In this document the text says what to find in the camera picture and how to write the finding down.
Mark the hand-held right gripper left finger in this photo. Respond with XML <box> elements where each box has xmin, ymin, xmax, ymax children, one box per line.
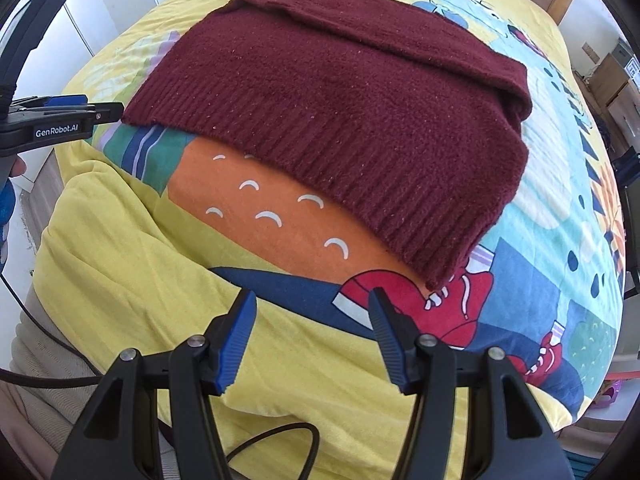
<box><xmin>50</xmin><ymin>289</ymin><xmax>258</xmax><ymax>480</ymax></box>

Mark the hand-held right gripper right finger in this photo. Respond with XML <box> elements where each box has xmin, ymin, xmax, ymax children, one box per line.
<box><xmin>367</xmin><ymin>287</ymin><xmax>576</xmax><ymax>480</ymax></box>

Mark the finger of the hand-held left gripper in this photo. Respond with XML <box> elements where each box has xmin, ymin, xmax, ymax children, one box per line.
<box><xmin>85</xmin><ymin>102</ymin><xmax>124</xmax><ymax>123</ymax></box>
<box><xmin>42</xmin><ymin>94</ymin><xmax>88</xmax><ymax>109</ymax></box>

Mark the maroon knitted sweater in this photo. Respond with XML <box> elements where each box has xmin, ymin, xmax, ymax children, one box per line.
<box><xmin>122</xmin><ymin>0</ymin><xmax>533</xmax><ymax>291</ymax></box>

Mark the person's left forearm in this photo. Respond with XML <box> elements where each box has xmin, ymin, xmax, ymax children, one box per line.
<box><xmin>0</xmin><ymin>180</ymin><xmax>17</xmax><ymax>266</ymax></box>

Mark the white wardrobe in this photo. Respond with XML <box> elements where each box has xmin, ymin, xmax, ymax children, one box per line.
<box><xmin>50</xmin><ymin>0</ymin><xmax>166</xmax><ymax>56</ymax></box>

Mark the yellow dinosaur printed blanket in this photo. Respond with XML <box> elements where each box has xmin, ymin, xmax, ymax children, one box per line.
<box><xmin>32</xmin><ymin>0</ymin><xmax>628</xmax><ymax>480</ymax></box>

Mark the pink plastic item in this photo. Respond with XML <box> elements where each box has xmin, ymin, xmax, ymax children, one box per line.
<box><xmin>595</xmin><ymin>375</ymin><xmax>626</xmax><ymax>411</ymax></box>

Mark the wooden drawer cabinet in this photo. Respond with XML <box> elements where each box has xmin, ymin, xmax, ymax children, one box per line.
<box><xmin>585</xmin><ymin>55</ymin><xmax>640</xmax><ymax>128</ymax></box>

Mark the white printer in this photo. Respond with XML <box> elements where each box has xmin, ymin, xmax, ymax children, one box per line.
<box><xmin>612</xmin><ymin>40</ymin><xmax>640</xmax><ymax>81</ymax></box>

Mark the black cable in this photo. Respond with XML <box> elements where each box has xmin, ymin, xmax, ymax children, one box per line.
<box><xmin>0</xmin><ymin>270</ymin><xmax>321</xmax><ymax>468</ymax></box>

